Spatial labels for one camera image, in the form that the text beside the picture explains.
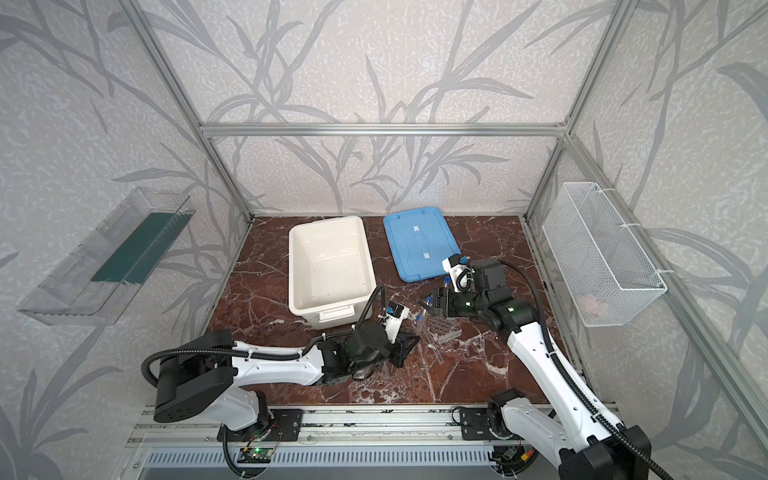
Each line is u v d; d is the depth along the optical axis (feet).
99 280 2.08
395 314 2.27
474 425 2.41
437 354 2.77
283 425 2.40
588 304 2.38
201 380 1.40
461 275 2.19
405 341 2.27
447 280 3.35
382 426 2.47
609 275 1.99
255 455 2.33
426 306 2.25
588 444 1.25
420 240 3.68
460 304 2.11
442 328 2.92
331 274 3.34
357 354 1.96
